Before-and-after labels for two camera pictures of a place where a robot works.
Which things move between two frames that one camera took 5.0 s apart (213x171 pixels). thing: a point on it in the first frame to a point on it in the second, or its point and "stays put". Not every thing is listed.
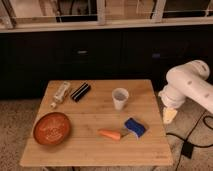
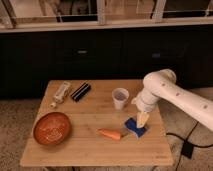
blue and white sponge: [136, 127] stays put
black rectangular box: [80, 91] stays put
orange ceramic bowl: [52, 128] stays put
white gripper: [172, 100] to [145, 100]
